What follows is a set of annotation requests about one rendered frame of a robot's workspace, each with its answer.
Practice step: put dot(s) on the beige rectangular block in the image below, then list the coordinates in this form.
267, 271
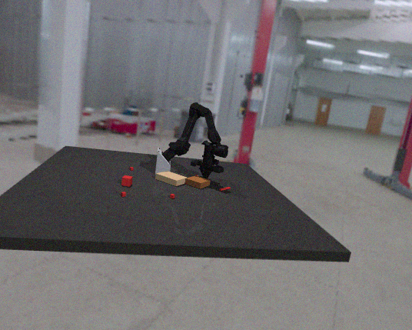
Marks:
170, 178

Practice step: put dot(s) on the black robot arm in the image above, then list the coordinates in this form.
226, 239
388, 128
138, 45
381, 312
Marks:
181, 146

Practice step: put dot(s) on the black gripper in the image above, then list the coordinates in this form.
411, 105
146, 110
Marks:
207, 161

